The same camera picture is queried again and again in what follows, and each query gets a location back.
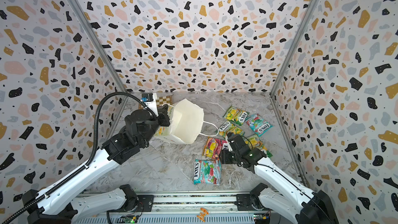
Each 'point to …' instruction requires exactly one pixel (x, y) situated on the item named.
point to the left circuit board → (129, 219)
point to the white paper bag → (186, 120)
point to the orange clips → (202, 214)
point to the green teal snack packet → (258, 124)
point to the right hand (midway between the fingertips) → (223, 156)
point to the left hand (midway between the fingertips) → (169, 105)
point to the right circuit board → (259, 216)
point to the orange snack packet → (212, 148)
